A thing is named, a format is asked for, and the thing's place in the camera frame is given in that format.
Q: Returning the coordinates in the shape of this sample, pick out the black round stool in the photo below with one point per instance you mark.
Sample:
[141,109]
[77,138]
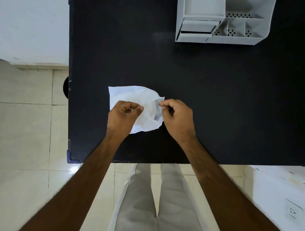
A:
[66,86]

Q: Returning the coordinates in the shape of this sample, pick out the person's right hand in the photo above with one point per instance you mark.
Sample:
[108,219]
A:
[181,121]

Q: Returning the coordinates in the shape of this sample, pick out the grey desk organizer with drawer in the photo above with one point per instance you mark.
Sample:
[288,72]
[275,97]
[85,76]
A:
[202,7]

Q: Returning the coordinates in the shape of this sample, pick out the white wall socket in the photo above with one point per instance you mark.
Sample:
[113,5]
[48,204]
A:
[293,210]

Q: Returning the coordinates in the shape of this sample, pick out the person's left hand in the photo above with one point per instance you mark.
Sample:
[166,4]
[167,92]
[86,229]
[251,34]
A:
[121,119]

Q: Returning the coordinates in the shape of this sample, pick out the person's left forearm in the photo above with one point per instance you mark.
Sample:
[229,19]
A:
[83,185]

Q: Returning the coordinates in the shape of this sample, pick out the person's right forearm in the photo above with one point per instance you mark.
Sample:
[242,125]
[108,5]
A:
[221,190]

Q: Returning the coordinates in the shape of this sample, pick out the person's grey trousers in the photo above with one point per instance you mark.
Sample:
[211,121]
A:
[176,202]

